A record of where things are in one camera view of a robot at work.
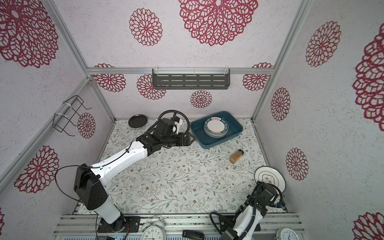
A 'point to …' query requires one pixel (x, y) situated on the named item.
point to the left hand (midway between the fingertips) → (188, 140)
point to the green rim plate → (216, 127)
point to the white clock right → (286, 234)
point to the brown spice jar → (236, 156)
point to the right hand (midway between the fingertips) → (262, 182)
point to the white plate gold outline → (270, 175)
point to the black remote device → (193, 234)
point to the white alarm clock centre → (153, 230)
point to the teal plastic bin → (235, 129)
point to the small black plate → (137, 121)
